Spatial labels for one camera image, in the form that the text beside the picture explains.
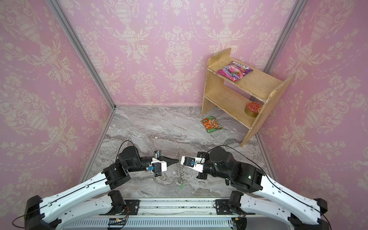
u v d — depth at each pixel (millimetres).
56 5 690
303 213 403
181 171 602
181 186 813
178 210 741
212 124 1091
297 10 691
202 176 522
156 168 490
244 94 696
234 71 746
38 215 399
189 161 478
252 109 853
